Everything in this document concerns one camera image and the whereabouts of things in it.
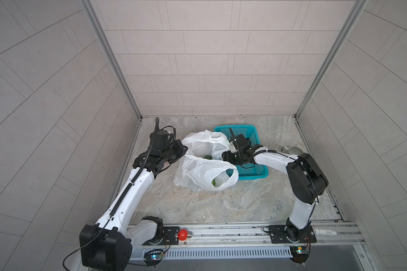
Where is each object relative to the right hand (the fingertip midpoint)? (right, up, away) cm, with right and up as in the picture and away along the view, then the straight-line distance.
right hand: (223, 160), depth 92 cm
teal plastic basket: (+15, -6, -1) cm, 16 cm away
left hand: (-15, +10, -16) cm, 24 cm away
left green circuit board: (-29, -32, -27) cm, 52 cm away
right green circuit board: (+29, -34, -24) cm, 51 cm away
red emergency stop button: (-18, -27, -22) cm, 39 cm away
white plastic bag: (-10, +1, -21) cm, 24 cm away
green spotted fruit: (-8, +2, -1) cm, 9 cm away
